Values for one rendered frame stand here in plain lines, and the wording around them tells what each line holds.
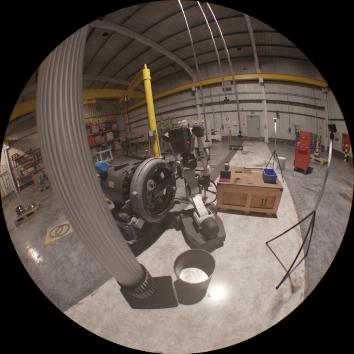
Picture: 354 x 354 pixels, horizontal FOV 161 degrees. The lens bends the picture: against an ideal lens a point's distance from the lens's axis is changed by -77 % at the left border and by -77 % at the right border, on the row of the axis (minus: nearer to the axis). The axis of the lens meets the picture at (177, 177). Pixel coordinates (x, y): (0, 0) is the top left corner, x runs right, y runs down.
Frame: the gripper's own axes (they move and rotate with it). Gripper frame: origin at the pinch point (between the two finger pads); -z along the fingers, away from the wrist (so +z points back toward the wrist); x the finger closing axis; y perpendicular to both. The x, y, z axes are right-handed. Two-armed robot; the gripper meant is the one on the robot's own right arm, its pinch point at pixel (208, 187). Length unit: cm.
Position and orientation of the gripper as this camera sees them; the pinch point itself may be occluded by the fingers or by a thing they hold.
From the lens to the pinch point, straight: 172.8
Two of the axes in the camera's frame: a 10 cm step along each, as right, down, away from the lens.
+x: 4.7, -4.9, 7.4
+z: -2.5, -8.7, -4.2
